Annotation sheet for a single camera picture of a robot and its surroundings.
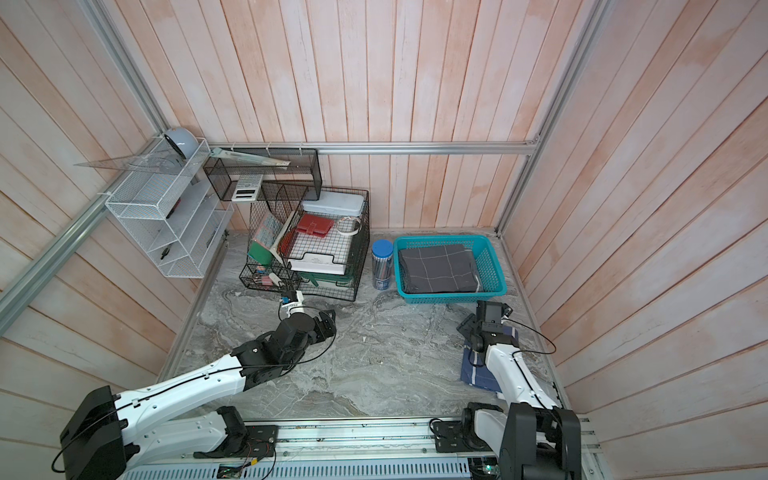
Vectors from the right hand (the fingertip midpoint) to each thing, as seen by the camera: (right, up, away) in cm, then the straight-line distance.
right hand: (473, 325), depth 90 cm
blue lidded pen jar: (-28, +22, -2) cm, 36 cm away
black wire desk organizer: (-48, +24, -2) cm, 54 cm away
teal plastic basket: (+9, +19, +12) cm, 24 cm away
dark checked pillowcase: (-9, +17, +9) cm, 21 cm away
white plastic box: (-43, +39, +9) cm, 59 cm away
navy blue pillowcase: (-2, -11, -6) cm, 13 cm away
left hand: (-44, +4, -9) cm, 45 cm away
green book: (-71, +22, +14) cm, 76 cm away
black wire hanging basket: (-56, +46, -2) cm, 73 cm away
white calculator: (-73, +44, +8) cm, 86 cm away
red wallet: (-48, +31, +2) cm, 57 cm away
